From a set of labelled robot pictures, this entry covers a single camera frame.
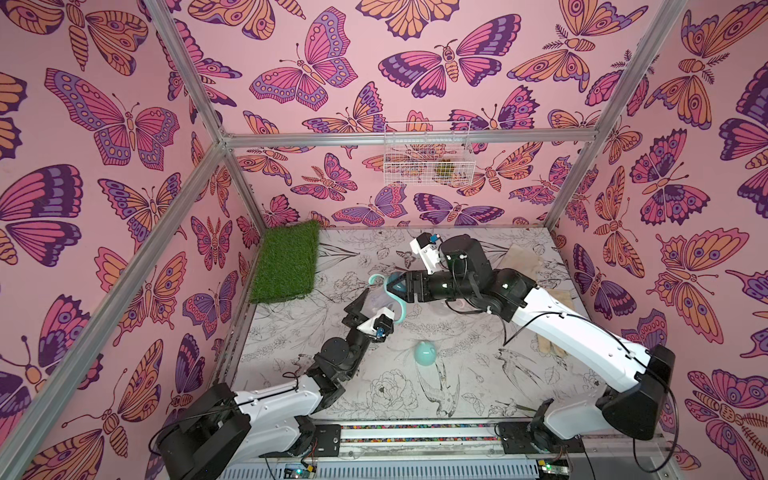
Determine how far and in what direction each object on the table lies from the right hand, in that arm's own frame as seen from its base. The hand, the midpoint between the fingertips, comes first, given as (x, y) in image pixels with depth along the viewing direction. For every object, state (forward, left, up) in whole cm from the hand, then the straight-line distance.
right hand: (398, 283), depth 68 cm
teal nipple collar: (-2, 0, +4) cm, 4 cm away
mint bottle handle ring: (-4, +1, +1) cm, 4 cm away
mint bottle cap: (-5, -8, -27) cm, 29 cm away
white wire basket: (+48, -9, +4) cm, 49 cm away
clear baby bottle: (-3, +5, -2) cm, 6 cm away
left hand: (+2, +5, -8) cm, 9 cm away
